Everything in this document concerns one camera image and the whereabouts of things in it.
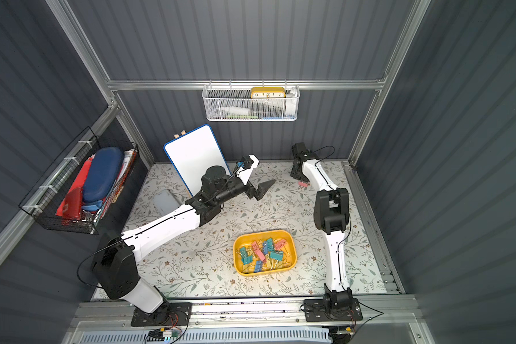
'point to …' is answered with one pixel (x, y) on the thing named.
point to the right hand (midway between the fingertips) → (307, 174)
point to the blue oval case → (102, 177)
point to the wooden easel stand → (176, 135)
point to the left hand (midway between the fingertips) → (269, 173)
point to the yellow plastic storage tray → (264, 252)
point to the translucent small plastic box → (165, 201)
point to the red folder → (70, 208)
